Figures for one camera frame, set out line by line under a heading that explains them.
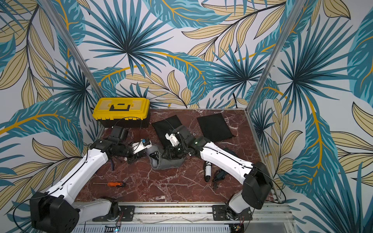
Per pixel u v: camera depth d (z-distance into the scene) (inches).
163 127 41.2
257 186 16.3
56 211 14.8
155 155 29.4
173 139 27.8
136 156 26.7
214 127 42.8
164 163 29.6
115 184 31.8
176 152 25.9
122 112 37.6
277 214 29.6
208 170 33.3
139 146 26.0
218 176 33.0
